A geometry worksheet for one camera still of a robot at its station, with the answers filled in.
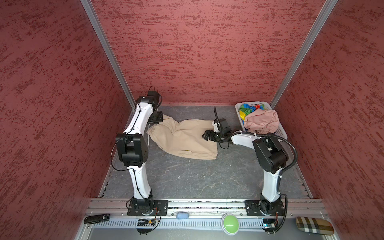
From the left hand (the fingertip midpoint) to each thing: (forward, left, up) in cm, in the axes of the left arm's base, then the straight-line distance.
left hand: (155, 124), depth 90 cm
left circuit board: (-48, -1, -17) cm, 51 cm away
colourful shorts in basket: (+17, -61, -3) cm, 63 cm away
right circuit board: (-49, -62, -15) cm, 80 cm away
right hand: (-2, -32, -13) cm, 35 cm away
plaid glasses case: (-49, -81, -11) cm, 95 cm away
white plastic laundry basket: (+26, -78, -5) cm, 82 cm away
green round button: (-49, -42, -14) cm, 66 cm away
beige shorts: (-1, -17, -14) cm, 22 cm away
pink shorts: (+7, -70, -4) cm, 70 cm away
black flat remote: (-47, +20, -10) cm, 53 cm away
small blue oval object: (-45, -18, -14) cm, 51 cm away
